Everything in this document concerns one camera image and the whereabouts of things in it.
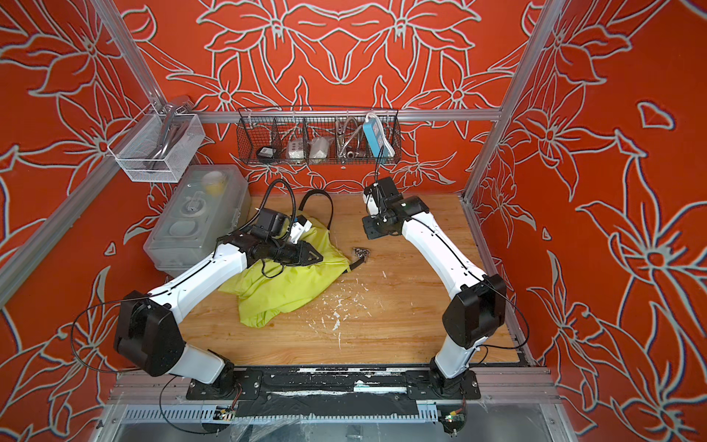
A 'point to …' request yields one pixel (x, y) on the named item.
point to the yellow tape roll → (214, 182)
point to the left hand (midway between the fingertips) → (320, 257)
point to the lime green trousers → (269, 294)
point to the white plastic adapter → (318, 147)
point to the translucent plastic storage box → (192, 208)
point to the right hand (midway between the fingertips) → (366, 226)
